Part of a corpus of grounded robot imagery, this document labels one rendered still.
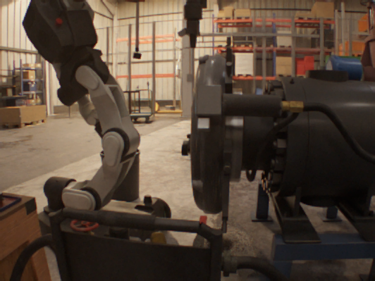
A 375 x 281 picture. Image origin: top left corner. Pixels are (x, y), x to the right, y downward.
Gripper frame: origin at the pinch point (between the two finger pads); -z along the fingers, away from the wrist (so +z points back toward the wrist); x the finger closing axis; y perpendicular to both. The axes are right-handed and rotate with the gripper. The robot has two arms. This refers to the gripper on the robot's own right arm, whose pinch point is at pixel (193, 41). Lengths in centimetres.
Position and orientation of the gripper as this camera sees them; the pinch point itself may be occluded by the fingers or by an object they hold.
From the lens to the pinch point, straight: 133.7
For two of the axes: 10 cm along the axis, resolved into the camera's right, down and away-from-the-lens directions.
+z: -0.1, -9.7, -2.5
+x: -2.1, 2.5, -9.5
